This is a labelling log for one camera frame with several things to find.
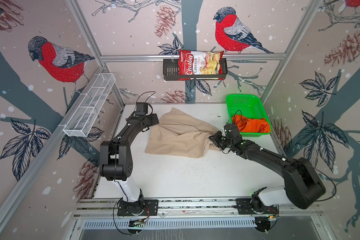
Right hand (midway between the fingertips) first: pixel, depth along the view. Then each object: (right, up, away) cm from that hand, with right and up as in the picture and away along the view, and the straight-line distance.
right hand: (206, 139), depth 87 cm
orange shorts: (+28, +8, +5) cm, 29 cm away
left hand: (-33, +12, +7) cm, 35 cm away
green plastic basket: (+37, +17, +28) cm, 49 cm away
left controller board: (-36, -39, -16) cm, 55 cm away
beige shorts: (-16, +1, +9) cm, 18 cm away
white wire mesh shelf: (-65, +20, -9) cm, 68 cm away
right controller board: (+24, -37, -18) cm, 48 cm away
